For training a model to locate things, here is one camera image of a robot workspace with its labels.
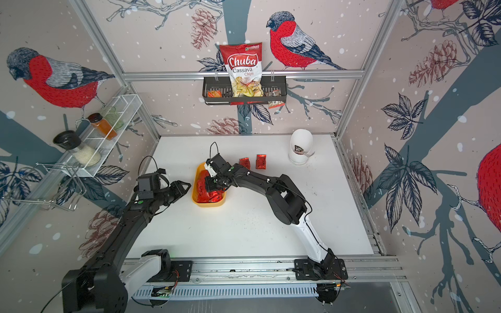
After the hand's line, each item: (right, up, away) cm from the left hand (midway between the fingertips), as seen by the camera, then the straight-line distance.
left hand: (190, 182), depth 84 cm
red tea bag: (+32, +7, +23) cm, 40 cm away
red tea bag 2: (+23, +7, +22) cm, 33 cm away
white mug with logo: (+54, +14, +24) cm, 61 cm away
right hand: (+5, -4, +6) cm, 8 cm away
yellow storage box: (-1, +5, +17) cm, 17 cm away
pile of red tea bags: (+4, -7, +6) cm, 10 cm away
